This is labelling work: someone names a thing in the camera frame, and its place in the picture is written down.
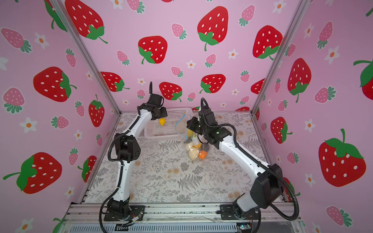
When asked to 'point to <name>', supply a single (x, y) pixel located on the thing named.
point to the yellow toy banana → (190, 133)
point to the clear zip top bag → (181, 126)
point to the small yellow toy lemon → (162, 121)
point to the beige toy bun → (194, 153)
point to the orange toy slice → (203, 155)
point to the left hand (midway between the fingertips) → (164, 113)
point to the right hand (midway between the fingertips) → (185, 120)
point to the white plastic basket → (174, 125)
